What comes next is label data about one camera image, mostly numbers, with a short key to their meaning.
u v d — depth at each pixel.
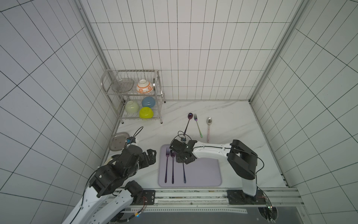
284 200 0.74
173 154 0.86
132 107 1.05
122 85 0.93
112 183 0.42
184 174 0.81
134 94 0.86
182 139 0.82
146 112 1.01
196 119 1.07
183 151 0.64
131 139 0.59
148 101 1.07
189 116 1.07
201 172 0.81
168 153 0.89
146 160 0.58
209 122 1.03
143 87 0.85
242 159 0.49
